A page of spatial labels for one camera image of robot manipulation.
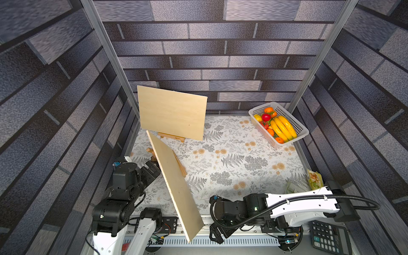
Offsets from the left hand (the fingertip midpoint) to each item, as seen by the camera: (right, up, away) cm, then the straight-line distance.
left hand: (153, 166), depth 64 cm
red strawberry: (+63, +19, +43) cm, 78 cm away
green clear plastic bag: (+67, -16, +19) cm, 72 cm away
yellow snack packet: (+81, -12, +19) cm, 84 cm away
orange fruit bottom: (+69, +9, +36) cm, 78 cm away
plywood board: (-2, +27, +39) cm, 48 cm away
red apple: (+64, +24, +43) cm, 80 cm away
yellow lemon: (+59, +24, +45) cm, 78 cm away
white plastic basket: (+86, +15, +39) cm, 95 cm away
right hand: (+26, -26, -1) cm, 37 cm away
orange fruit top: (+68, +30, +47) cm, 87 cm away
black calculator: (+77, -33, +4) cm, 84 cm away
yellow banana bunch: (+73, +16, +36) cm, 83 cm away
